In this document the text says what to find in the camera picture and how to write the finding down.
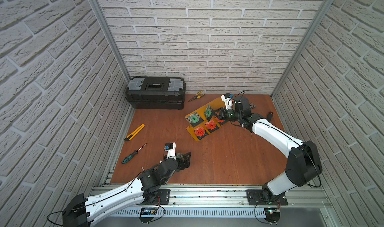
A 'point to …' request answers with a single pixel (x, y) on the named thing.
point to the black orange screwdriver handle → (269, 116)
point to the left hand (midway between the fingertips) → (186, 152)
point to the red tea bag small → (211, 124)
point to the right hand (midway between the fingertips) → (214, 111)
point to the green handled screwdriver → (129, 156)
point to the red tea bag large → (200, 132)
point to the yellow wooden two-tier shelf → (205, 119)
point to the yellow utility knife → (134, 133)
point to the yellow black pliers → (196, 96)
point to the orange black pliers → (251, 106)
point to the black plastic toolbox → (160, 93)
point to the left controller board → (147, 214)
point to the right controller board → (272, 214)
